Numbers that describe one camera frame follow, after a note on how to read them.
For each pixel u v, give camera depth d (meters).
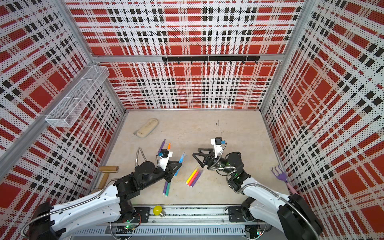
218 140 0.66
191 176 0.86
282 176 0.87
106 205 0.51
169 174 0.64
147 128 1.06
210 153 0.73
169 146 1.01
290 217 0.40
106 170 0.88
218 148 0.66
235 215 0.73
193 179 0.84
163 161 0.63
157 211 0.73
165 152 0.62
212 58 0.90
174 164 0.72
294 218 0.40
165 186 0.82
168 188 0.82
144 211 0.76
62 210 0.44
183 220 0.73
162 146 1.01
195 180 0.84
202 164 0.65
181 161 0.73
